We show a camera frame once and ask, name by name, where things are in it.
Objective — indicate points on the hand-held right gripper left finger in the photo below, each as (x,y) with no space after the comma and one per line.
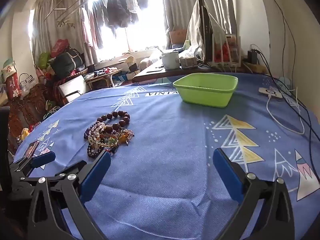
(96,175)

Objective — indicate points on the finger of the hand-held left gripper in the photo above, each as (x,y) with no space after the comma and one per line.
(42,158)

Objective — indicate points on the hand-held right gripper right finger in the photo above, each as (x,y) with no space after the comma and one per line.
(227,175)

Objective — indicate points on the green plastic basin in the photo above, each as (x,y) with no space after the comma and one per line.
(200,97)

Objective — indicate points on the smartphone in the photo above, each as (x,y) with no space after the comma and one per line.
(32,150)

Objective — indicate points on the yellow plush toy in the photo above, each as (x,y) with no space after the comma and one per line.
(25,133)

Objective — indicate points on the carved wooden cabinet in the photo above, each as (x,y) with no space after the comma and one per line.
(27,105)

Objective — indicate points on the blue printed tablecloth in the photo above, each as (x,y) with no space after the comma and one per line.
(175,142)

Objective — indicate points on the white chair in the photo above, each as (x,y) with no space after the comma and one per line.
(72,86)

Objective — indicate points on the printed red white packet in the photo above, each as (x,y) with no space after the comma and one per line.
(12,85)

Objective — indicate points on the white printed bag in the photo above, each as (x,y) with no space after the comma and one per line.
(28,80)

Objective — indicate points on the white charger pad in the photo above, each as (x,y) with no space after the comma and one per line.
(271,92)

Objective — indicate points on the small wooden table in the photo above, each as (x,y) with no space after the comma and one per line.
(100,77)

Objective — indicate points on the dark duffel bag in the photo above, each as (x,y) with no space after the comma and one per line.
(66,62)

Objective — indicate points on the red bag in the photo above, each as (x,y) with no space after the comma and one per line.
(59,47)

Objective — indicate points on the wooden desk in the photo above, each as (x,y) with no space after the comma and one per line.
(155,73)

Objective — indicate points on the plastic-wrapped box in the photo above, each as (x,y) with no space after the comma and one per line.
(187,62)

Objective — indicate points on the black power adapter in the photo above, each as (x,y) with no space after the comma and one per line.
(252,57)

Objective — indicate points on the red packets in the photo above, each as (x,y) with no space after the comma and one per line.
(225,52)

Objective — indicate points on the white fabric-covered seat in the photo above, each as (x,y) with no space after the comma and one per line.
(148,61)

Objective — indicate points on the white enamel mug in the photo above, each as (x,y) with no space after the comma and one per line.
(170,61)

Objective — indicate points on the pale pink hanging shirt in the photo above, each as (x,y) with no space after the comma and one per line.
(86,27)

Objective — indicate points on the black monitor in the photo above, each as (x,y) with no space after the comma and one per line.
(207,35)

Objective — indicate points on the cardboard box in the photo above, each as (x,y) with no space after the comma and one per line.
(178,37)

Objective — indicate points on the grey hanging shirt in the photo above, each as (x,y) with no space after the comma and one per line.
(98,22)

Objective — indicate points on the metal drying rack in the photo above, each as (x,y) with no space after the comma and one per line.
(63,11)

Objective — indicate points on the dark hanging jacket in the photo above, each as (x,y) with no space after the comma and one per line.
(120,7)

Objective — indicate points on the small dark hanging garment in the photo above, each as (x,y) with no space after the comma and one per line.
(142,0)

